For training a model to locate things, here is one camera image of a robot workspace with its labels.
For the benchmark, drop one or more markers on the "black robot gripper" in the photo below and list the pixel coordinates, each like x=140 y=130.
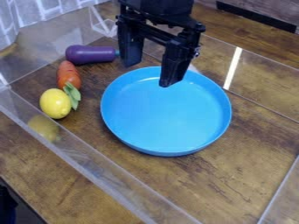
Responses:
x=164 y=22

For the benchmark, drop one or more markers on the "orange toy carrot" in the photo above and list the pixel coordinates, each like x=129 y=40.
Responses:
x=69 y=82

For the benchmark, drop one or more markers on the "blue round plastic tray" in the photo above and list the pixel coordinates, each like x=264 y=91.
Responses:
x=165 y=121

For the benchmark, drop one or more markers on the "purple toy eggplant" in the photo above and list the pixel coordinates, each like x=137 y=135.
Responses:
x=85 y=54

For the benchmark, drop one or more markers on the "yellow toy lemon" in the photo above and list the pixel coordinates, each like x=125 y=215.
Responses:
x=55 y=103

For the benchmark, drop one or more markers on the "clear acrylic enclosure wall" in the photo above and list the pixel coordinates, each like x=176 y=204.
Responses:
x=81 y=178

